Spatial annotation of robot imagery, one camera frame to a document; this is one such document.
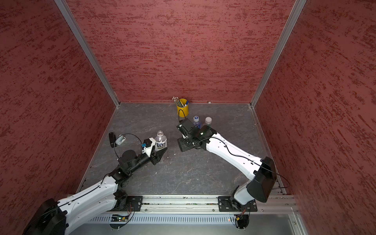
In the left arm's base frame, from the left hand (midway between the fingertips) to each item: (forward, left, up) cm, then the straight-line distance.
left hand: (163, 147), depth 78 cm
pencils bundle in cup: (+36, -4, +1) cm, 36 cm away
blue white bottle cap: (+17, -18, +4) cm, 25 cm away
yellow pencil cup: (+36, -11, -8) cm, 39 cm away
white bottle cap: (+17, -26, +4) cm, 31 cm away
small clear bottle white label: (-1, 0, +8) cm, 9 cm away
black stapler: (+12, +38, -14) cm, 42 cm away
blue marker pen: (+39, -12, -4) cm, 42 cm away
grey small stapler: (+12, +32, -13) cm, 37 cm away
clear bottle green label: (+15, -26, +1) cm, 30 cm away
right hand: (-1, -12, +2) cm, 12 cm away
